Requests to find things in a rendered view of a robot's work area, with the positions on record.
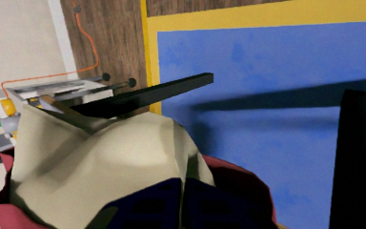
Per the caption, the red pillowcase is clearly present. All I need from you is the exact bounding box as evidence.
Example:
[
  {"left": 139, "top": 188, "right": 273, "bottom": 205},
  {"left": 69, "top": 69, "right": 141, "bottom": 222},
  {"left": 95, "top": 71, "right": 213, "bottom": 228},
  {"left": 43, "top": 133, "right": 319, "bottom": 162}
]
[{"left": 0, "top": 146, "right": 277, "bottom": 229}]

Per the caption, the cream pillow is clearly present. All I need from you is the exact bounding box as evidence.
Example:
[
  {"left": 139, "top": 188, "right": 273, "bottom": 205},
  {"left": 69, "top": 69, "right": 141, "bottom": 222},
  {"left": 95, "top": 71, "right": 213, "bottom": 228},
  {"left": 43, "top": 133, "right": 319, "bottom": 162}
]
[{"left": 8, "top": 103, "right": 216, "bottom": 229}]

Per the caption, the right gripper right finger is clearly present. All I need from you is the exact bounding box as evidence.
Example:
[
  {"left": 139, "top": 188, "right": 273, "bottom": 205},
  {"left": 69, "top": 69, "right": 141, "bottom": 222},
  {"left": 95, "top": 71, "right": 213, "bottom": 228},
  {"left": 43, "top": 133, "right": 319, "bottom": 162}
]
[{"left": 184, "top": 177, "right": 268, "bottom": 229}]

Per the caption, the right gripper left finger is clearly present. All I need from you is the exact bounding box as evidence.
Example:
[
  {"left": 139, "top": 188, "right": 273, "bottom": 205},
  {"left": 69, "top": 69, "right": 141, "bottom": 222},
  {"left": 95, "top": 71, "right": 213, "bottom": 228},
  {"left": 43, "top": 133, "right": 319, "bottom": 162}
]
[{"left": 98, "top": 177, "right": 181, "bottom": 229}]

